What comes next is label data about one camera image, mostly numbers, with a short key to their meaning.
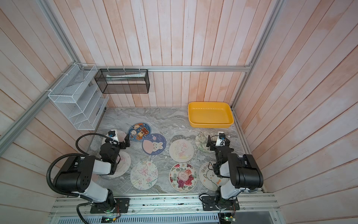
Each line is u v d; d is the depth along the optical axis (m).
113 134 0.77
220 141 0.77
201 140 1.01
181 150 0.95
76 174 0.46
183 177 0.84
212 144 0.80
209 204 0.73
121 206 0.73
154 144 0.98
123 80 1.08
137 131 1.04
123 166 0.88
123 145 0.82
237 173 0.46
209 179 0.82
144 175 0.84
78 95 0.72
